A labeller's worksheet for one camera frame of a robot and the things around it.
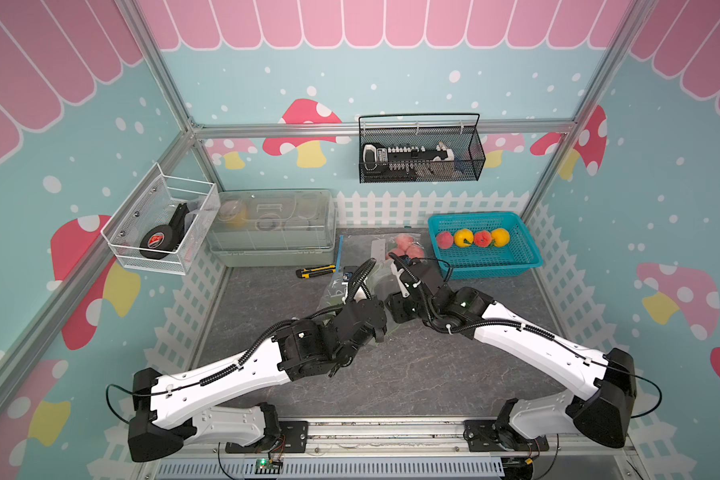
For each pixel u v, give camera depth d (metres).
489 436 0.74
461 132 0.90
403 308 0.67
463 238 1.09
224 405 0.53
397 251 1.06
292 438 0.75
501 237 1.09
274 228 1.00
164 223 0.72
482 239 1.09
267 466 0.73
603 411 0.38
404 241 1.07
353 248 1.13
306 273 1.06
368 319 0.46
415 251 1.04
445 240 1.10
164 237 0.68
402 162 0.87
